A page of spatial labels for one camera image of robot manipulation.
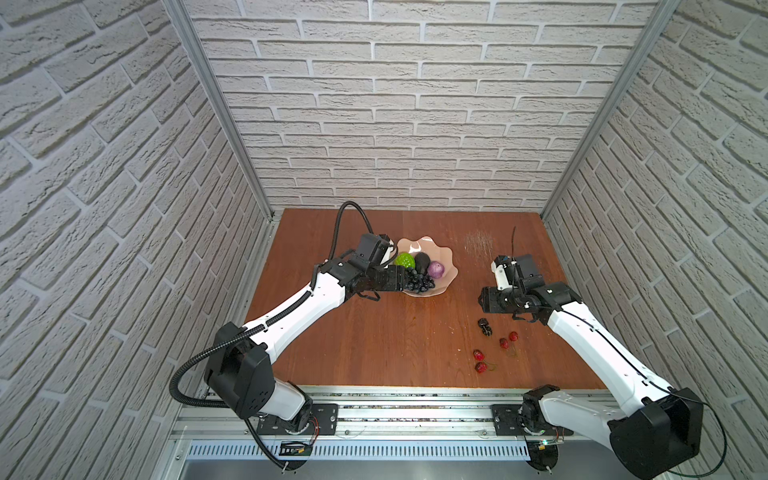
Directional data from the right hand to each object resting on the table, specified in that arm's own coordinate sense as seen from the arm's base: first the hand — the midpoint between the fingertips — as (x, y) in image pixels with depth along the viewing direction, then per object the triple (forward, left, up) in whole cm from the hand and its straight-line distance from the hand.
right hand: (490, 300), depth 81 cm
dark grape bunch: (+11, +19, -6) cm, 23 cm away
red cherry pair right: (-6, -8, -12) cm, 16 cm away
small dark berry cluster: (-3, -1, -11) cm, 12 cm away
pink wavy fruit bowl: (+25, +10, -9) cm, 28 cm away
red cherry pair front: (-14, +4, -12) cm, 19 cm away
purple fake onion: (+17, +11, -8) cm, 22 cm away
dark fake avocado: (+20, +16, -9) cm, 27 cm away
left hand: (+7, +25, +4) cm, 26 cm away
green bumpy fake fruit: (+20, +22, -6) cm, 30 cm away
